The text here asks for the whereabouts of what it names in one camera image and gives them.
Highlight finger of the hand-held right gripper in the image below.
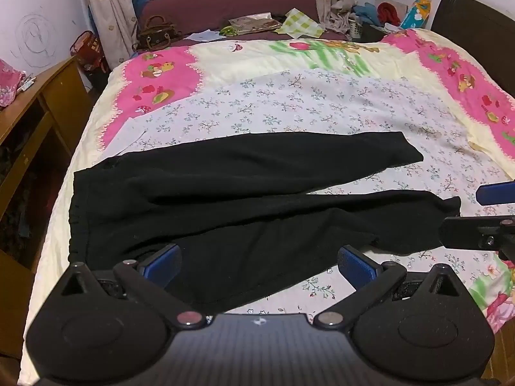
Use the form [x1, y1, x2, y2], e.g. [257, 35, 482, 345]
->
[438, 216, 515, 266]
[475, 182, 515, 207]

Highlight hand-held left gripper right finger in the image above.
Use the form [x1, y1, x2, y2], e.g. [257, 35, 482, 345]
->
[314, 245, 463, 329]

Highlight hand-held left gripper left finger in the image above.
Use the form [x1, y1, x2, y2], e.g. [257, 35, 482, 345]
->
[60, 243, 206, 329]

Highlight black pants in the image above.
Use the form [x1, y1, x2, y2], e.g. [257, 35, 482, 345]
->
[66, 131, 463, 314]

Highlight dark wooden headboard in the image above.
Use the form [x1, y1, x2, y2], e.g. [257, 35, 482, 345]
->
[430, 0, 515, 101]

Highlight white floral bed sheet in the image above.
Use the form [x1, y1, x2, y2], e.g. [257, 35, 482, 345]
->
[108, 66, 515, 318]

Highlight pink bordered printed quilt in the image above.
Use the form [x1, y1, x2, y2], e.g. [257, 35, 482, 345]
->
[18, 28, 515, 384]

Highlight wooden desk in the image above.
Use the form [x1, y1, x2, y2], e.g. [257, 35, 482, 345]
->
[0, 54, 97, 360]

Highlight dark bedside table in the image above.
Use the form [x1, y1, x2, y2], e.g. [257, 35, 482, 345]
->
[362, 22, 403, 43]

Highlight red cloth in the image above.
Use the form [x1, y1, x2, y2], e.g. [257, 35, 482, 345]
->
[377, 2, 401, 25]

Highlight blue cloth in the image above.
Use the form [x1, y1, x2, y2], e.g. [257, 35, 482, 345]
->
[354, 2, 381, 23]

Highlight red bag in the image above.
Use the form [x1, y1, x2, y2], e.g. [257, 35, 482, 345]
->
[70, 31, 109, 73]

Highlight brown handbag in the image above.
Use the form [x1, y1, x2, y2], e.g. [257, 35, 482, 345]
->
[137, 15, 182, 51]

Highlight white paper sheet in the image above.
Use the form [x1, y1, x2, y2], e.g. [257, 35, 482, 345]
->
[185, 29, 228, 43]

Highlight pink floral cloth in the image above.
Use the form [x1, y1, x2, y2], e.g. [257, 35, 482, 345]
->
[0, 58, 27, 107]

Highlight green checkered cloth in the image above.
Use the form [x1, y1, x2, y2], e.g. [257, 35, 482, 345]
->
[279, 8, 324, 38]

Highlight stack of papers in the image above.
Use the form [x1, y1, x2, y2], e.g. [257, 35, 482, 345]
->
[229, 13, 282, 35]

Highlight blue plastic bag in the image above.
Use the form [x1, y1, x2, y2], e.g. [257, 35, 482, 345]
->
[131, 0, 151, 29]

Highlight maroon window bench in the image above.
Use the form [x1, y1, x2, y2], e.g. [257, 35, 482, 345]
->
[135, 0, 387, 51]

